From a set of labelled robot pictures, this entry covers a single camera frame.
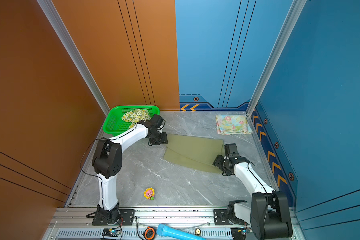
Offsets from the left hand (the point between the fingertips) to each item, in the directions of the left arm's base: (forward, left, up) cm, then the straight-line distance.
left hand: (165, 140), depth 96 cm
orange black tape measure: (-48, +3, -3) cm, 49 cm away
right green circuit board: (-47, -41, -6) cm, 63 cm away
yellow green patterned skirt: (+22, +26, -1) cm, 34 cm away
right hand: (-15, -31, -2) cm, 35 cm away
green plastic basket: (+15, +40, -3) cm, 43 cm away
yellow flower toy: (-32, +6, -2) cm, 33 cm away
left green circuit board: (-48, +21, -7) cm, 53 cm away
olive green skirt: (-5, -20, -6) cm, 22 cm away
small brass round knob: (-48, -19, -2) cm, 51 cm away
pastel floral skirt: (+17, -47, -3) cm, 50 cm away
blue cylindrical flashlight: (-47, -3, -2) cm, 48 cm away
